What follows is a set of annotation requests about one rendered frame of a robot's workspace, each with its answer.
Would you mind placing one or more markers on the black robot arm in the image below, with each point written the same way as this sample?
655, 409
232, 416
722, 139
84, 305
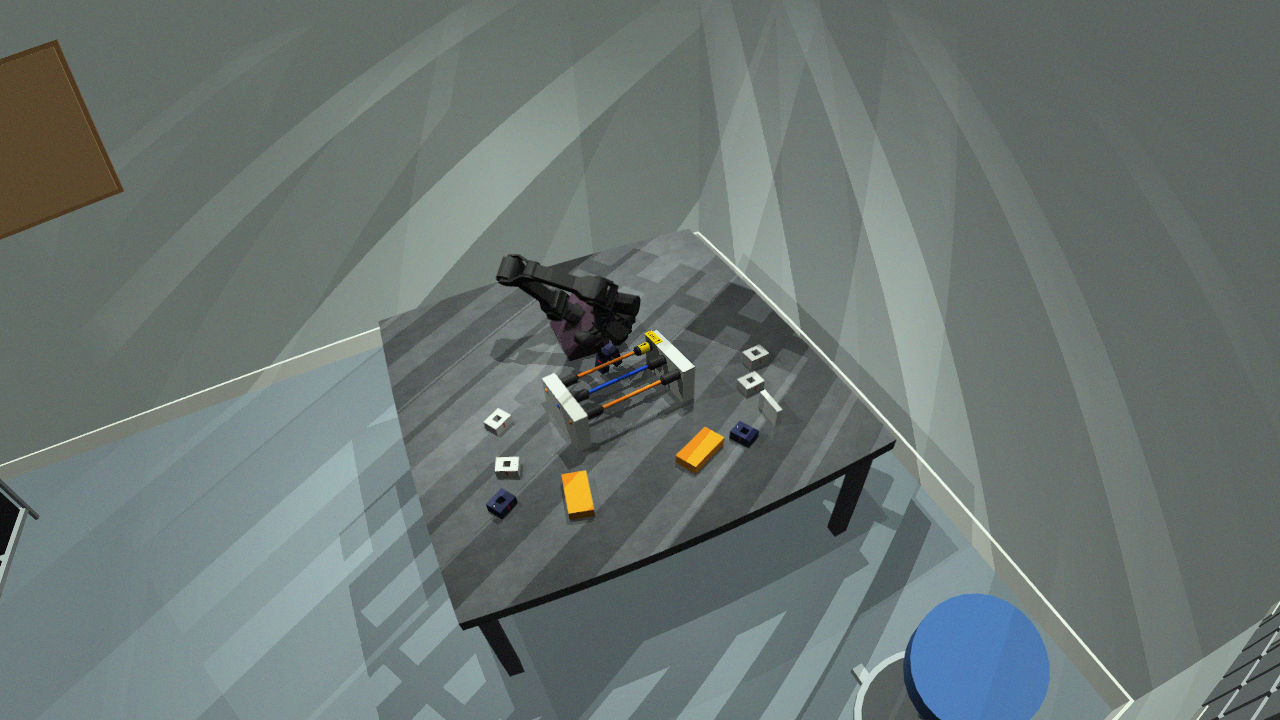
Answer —
554, 302

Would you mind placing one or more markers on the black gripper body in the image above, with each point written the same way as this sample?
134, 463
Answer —
587, 339

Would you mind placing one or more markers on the orange rectangular block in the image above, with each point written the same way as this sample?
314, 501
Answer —
579, 501
699, 450

